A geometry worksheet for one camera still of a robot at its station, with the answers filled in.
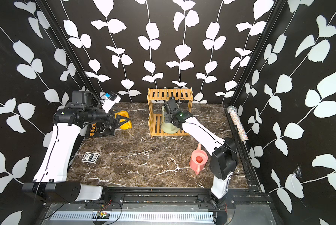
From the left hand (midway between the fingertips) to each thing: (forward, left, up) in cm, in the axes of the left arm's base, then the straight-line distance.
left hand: (123, 112), depth 69 cm
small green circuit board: (-39, +13, -35) cm, 54 cm away
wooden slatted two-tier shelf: (+20, -12, -33) cm, 40 cm away
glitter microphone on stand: (-4, -65, -14) cm, 66 cm away
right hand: (+10, -23, -12) cm, 28 cm away
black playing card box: (-8, +28, -33) cm, 44 cm away
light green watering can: (+10, -22, -29) cm, 37 cm away
